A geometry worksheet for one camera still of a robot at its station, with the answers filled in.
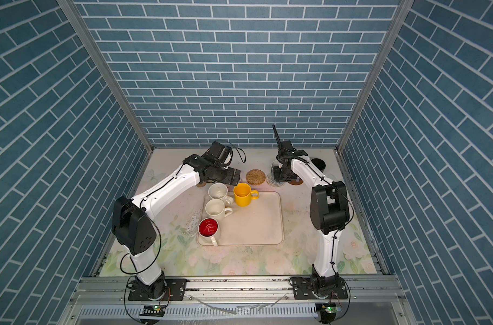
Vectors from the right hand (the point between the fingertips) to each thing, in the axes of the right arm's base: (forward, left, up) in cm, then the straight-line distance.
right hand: (282, 178), depth 97 cm
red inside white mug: (-26, +31, -5) cm, 41 cm away
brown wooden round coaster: (+3, -7, -7) cm, 11 cm away
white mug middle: (-17, +30, -4) cm, 35 cm away
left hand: (-8, +21, +9) cm, 24 cm away
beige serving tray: (-20, +8, -9) cm, 23 cm away
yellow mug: (-8, +18, -4) cm, 20 cm away
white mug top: (-8, +30, -3) cm, 31 cm away
